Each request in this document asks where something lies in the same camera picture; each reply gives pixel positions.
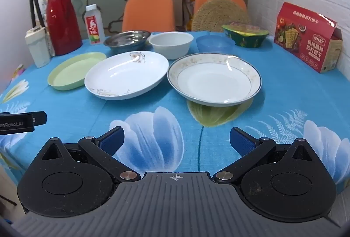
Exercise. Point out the round woven straw mat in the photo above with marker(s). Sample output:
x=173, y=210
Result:
x=218, y=16

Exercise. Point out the stainless steel bowl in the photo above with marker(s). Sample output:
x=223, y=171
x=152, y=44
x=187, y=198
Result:
x=125, y=40

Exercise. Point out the blue floral tablecloth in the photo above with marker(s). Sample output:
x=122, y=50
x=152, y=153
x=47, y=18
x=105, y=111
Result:
x=287, y=105

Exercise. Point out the juice bottle red label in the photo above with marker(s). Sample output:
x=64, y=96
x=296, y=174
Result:
x=94, y=26

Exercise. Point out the white rectangular box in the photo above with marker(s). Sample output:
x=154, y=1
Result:
x=37, y=47

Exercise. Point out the yellow snack packet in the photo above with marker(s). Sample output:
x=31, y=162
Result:
x=188, y=0

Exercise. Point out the green instant noodle bowl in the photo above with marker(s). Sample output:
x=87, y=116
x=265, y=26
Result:
x=246, y=36

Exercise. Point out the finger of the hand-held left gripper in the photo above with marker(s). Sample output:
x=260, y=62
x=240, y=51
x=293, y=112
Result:
x=38, y=118

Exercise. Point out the white ceramic bowl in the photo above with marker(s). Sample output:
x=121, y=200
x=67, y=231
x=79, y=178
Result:
x=171, y=44

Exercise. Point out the blue plastic bowl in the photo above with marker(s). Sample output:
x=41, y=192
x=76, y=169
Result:
x=213, y=44

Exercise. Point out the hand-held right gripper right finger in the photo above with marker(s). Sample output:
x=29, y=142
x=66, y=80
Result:
x=242, y=142

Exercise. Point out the white plate brown swirl print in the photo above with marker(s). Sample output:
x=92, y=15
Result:
x=125, y=75

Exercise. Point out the light green plastic plate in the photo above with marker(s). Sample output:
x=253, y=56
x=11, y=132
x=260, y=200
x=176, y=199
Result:
x=73, y=70

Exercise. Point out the red thermos jug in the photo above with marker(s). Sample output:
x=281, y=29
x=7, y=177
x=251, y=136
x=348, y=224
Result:
x=61, y=23

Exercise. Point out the white plate gold patterned rim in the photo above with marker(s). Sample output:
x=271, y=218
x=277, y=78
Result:
x=213, y=79

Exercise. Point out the red cracker box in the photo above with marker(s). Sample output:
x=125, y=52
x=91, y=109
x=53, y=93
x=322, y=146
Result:
x=309, y=40

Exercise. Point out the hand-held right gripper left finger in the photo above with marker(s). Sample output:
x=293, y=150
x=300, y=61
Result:
x=112, y=141

